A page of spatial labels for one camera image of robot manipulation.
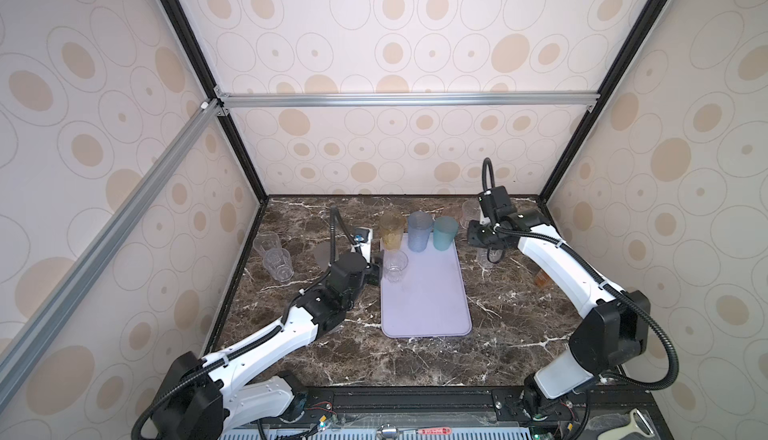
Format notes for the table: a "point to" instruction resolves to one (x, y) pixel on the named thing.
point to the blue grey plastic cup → (419, 226)
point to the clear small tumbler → (395, 262)
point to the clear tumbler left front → (278, 262)
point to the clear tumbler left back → (265, 241)
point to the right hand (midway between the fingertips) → (474, 236)
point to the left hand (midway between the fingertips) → (385, 247)
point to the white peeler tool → (638, 425)
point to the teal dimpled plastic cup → (445, 230)
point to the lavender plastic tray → (430, 298)
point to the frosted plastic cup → (323, 253)
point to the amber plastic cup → (392, 224)
